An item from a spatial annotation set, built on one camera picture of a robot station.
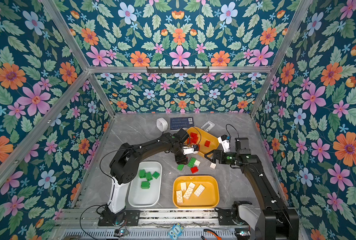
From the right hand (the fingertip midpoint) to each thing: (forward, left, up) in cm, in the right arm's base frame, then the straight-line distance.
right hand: (211, 155), depth 79 cm
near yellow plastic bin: (-17, +1, -19) cm, 25 cm away
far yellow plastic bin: (+24, +2, -15) cm, 29 cm away
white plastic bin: (-17, +33, -16) cm, 40 cm away
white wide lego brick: (-14, +6, -14) cm, 21 cm away
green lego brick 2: (-6, +35, -13) cm, 38 cm away
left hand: (+6, +13, -10) cm, 17 cm away
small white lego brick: (-12, +15, -15) cm, 24 cm away
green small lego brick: (0, +18, -15) cm, 23 cm away
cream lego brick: (-14, +12, -14) cm, 23 cm away
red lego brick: (+19, +9, -14) cm, 25 cm away
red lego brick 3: (+17, 0, -15) cm, 23 cm away
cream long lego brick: (-18, +17, -15) cm, 29 cm away
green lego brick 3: (-4, +32, -15) cm, 36 cm away
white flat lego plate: (+1, -3, -15) cm, 15 cm away
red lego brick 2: (+22, +8, -12) cm, 26 cm away
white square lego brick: (+4, +7, -16) cm, 18 cm away
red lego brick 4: (-1, +9, -17) cm, 19 cm away
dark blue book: (+35, +20, -13) cm, 43 cm away
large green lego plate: (+4, +10, -15) cm, 19 cm away
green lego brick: (-11, +37, -15) cm, 41 cm away
